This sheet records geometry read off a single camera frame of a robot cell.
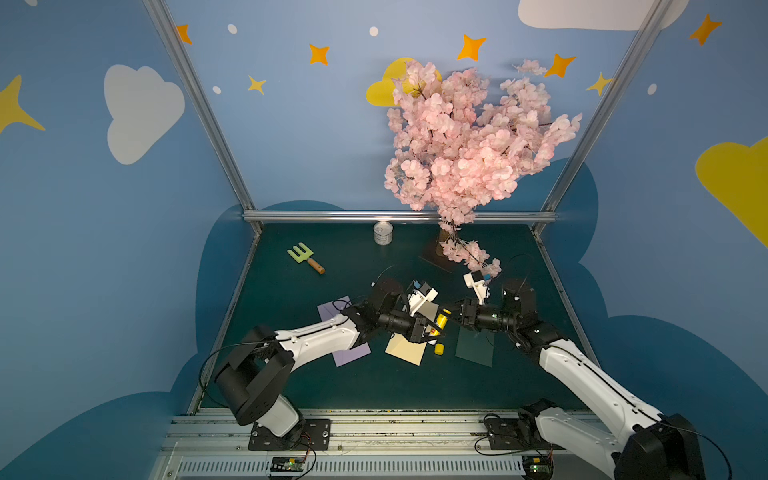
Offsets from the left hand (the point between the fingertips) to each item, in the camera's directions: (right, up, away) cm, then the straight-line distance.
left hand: (444, 331), depth 75 cm
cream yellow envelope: (-8, -10, +14) cm, 19 cm away
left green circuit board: (-39, -32, -3) cm, 51 cm away
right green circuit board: (+24, -33, -2) cm, 41 cm away
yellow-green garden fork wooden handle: (-47, +20, +39) cm, 64 cm away
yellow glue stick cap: (+1, -9, +13) cm, 16 cm away
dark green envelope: (+12, -8, +14) cm, 20 cm away
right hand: (0, +5, +1) cm, 6 cm away
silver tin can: (-16, +28, +40) cm, 51 cm away
